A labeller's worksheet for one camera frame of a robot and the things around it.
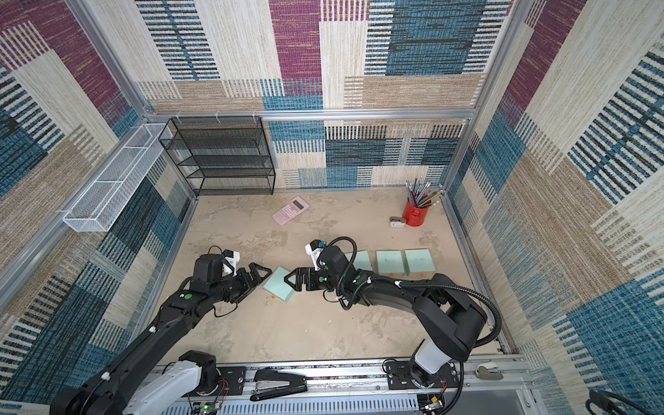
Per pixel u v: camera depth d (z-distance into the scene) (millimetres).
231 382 730
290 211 1114
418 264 940
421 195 1045
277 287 874
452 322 443
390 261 959
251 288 715
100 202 716
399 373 734
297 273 729
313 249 777
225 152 1083
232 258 775
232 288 688
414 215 1024
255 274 727
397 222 1059
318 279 735
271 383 735
